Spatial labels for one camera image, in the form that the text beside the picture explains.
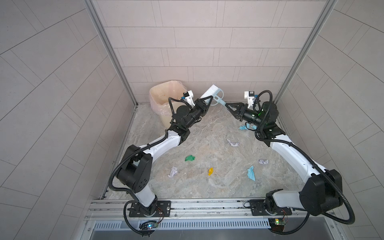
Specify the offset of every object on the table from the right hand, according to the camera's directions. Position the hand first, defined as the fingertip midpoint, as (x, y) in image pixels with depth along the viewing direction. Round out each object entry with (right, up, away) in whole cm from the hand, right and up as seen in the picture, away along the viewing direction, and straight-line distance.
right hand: (225, 108), depth 69 cm
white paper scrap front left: (-27, -35, +14) cm, 46 cm away
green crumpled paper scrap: (-18, -28, +18) cm, 38 cm away
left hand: (-4, +5, +1) cm, 7 cm away
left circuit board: (-35, -52, -3) cm, 63 cm away
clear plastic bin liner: (-39, +9, +29) cm, 49 cm away
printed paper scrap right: (+25, -31, +16) cm, 43 cm away
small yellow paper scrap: (-6, -35, +14) cm, 38 cm away
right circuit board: (+24, -54, -1) cm, 59 cm away
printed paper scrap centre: (+9, -22, +25) cm, 34 cm away
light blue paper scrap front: (+16, -35, +12) cm, 41 cm away
